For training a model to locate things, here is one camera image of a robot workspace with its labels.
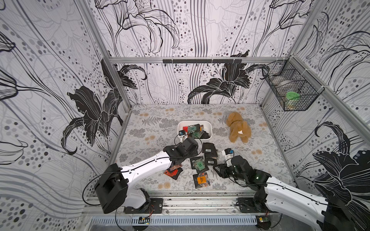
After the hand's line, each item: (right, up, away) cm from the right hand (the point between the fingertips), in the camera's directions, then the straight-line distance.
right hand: (216, 166), depth 81 cm
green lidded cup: (+43, +37, -1) cm, 57 cm away
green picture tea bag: (-11, +15, +16) cm, 24 cm away
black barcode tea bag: (-4, +15, +19) cm, 25 cm away
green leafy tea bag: (-10, +17, +18) cm, 26 cm away
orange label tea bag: (-8, -8, +1) cm, 11 cm away
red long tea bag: (-18, +20, +23) cm, 35 cm away
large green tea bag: (-10, 0, +6) cm, 12 cm away
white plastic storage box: (-2, +22, +21) cm, 30 cm away
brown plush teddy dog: (+16, +21, +10) cm, 28 cm away
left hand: (-13, +9, +2) cm, 16 cm away
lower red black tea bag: (-24, -5, +3) cm, 25 cm away
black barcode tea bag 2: (-2, +6, +12) cm, 13 cm away
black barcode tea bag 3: (-2, 0, +8) cm, 8 cm away
